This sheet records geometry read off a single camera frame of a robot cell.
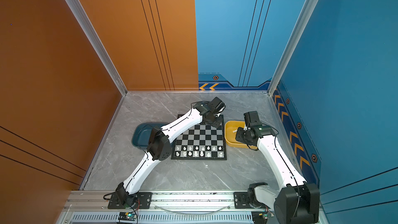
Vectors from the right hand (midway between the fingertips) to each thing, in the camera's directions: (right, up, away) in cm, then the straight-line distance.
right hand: (238, 136), depth 82 cm
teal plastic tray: (-58, -3, +13) cm, 59 cm away
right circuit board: (+7, -34, -13) cm, 37 cm away
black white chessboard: (-19, -5, +9) cm, 22 cm away
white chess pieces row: (-17, -10, +5) cm, 20 cm away
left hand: (-9, +7, +11) cm, 16 cm away
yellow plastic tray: (-1, +1, +15) cm, 15 cm away
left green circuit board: (-54, -35, -11) cm, 65 cm away
